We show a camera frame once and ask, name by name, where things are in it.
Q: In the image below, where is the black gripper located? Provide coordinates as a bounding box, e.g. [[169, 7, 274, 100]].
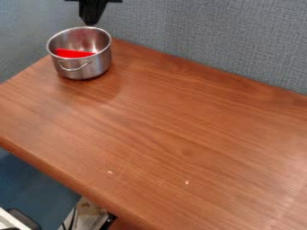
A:
[[64, 0, 123, 25]]

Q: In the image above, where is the metal pot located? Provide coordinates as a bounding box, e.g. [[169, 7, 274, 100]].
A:
[[45, 26, 112, 80]]

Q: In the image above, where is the red object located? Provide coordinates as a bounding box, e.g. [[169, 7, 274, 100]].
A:
[[55, 49, 93, 58]]

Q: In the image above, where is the white black object corner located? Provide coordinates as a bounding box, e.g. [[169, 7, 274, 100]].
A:
[[0, 208, 41, 230]]

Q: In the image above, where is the table leg frame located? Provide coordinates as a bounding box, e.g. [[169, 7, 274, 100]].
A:
[[57, 198, 116, 230]]

